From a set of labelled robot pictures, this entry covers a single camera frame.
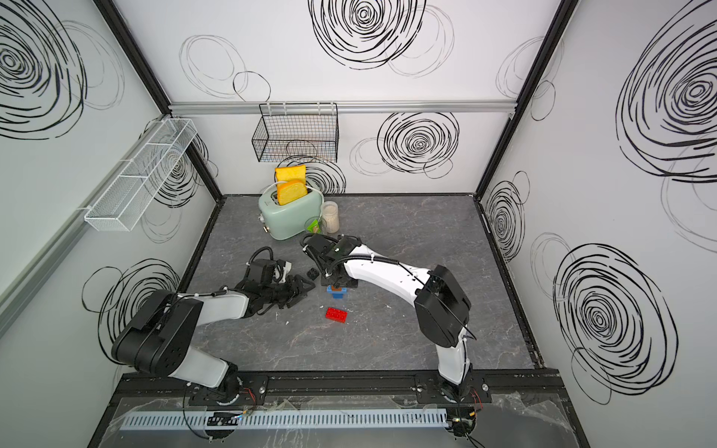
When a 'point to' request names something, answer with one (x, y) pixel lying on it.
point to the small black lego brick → (313, 273)
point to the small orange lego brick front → (336, 289)
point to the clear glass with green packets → (316, 225)
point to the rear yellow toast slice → (286, 173)
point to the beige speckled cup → (330, 218)
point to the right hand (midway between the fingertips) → (336, 282)
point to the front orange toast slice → (289, 190)
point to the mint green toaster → (286, 220)
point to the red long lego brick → (336, 314)
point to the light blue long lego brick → (337, 295)
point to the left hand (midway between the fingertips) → (311, 289)
